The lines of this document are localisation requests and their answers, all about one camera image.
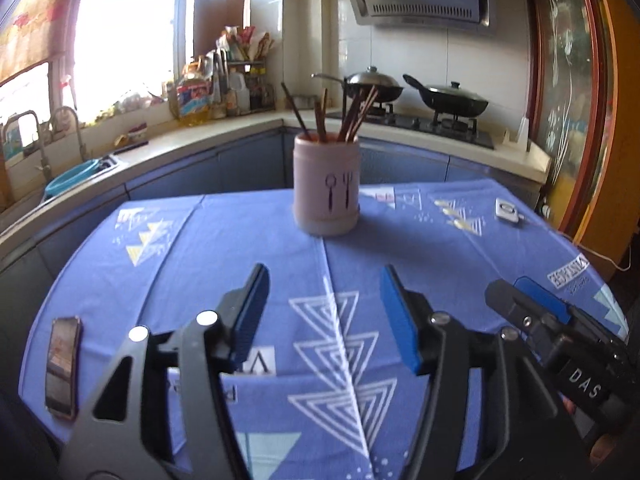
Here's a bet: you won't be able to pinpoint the yellow cooking oil bottle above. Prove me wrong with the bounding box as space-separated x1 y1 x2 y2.
176 61 209 126

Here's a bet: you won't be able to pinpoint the black spice rack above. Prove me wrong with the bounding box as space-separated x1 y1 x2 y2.
224 60 276 115

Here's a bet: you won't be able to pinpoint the blue plastic basin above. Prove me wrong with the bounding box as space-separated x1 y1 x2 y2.
43 159 101 200

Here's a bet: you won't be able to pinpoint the light brown crossing chopstick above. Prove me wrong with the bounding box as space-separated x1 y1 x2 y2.
314 102 328 143

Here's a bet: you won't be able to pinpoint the patterned window blind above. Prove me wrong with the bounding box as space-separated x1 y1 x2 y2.
1 0 80 84

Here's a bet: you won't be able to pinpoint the black wok with steel lid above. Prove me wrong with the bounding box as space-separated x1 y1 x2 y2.
311 66 404 103

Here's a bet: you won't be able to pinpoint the blue kitchen cabinets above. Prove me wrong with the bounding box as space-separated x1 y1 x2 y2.
0 127 544 291

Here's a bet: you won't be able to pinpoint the decorated glass door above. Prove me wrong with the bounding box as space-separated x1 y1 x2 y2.
527 0 639 278

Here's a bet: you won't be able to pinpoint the blue patterned tablecloth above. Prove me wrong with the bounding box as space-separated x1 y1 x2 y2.
18 180 628 479

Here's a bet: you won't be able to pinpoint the dark red chopstick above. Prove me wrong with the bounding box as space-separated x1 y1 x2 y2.
280 81 312 141

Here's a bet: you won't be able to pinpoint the white plastic jug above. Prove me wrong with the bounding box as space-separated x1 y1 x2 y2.
229 72 250 115

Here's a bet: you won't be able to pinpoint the pink utensil holder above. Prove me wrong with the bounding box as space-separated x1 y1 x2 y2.
293 132 361 237

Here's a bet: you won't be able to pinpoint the smartphone with dark case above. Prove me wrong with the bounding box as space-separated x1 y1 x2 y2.
44 316 82 420

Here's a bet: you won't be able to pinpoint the steel kitchen faucet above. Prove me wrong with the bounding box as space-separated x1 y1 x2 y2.
1 110 53 183

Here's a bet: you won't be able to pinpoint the orange brown chopstick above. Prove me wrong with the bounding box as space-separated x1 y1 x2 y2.
338 86 376 143

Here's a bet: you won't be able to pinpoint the black frying pan with lid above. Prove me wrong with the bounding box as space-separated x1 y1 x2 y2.
402 74 488 118

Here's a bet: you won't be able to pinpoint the brown wooden chopstick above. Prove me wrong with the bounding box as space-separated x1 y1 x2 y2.
346 86 378 143

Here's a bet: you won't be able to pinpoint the reddish brown chopstick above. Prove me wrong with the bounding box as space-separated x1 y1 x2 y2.
337 90 362 142

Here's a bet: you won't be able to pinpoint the black gas stove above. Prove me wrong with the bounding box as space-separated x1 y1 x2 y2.
326 104 497 150

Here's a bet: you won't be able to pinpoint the white cable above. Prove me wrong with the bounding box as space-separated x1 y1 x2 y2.
518 213 633 272

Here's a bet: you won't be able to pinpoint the small white remote device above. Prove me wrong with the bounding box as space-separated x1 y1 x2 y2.
495 198 521 224

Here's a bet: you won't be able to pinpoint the person's hand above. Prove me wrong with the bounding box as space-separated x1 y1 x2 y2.
563 398 617 467

